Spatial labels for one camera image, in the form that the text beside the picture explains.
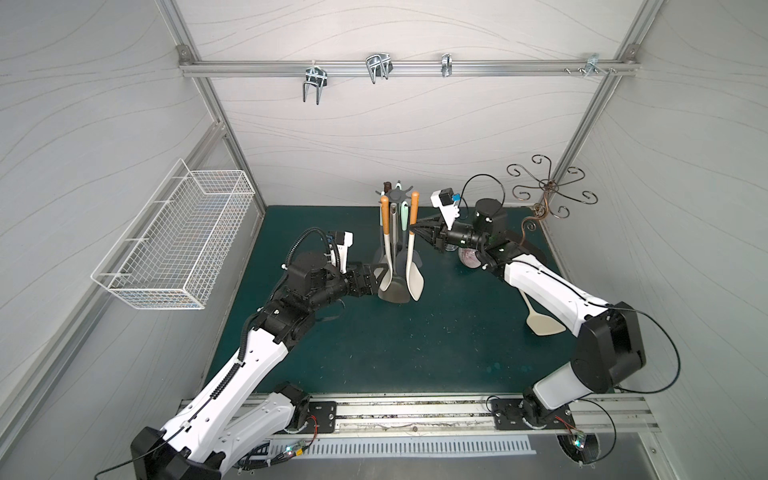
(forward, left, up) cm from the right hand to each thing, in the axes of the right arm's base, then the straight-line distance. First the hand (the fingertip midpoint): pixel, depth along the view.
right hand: (412, 222), depth 74 cm
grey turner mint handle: (-8, +3, -21) cm, 23 cm away
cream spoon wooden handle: (-5, +7, -19) cm, 21 cm away
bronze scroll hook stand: (+16, -39, -2) cm, 42 cm away
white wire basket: (-12, +56, +1) cm, 57 cm away
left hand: (-12, +9, -3) cm, 15 cm away
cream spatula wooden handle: (-4, -1, -19) cm, 20 cm away
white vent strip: (-44, +3, -31) cm, 54 cm away
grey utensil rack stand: (-1, +3, +1) cm, 4 cm away
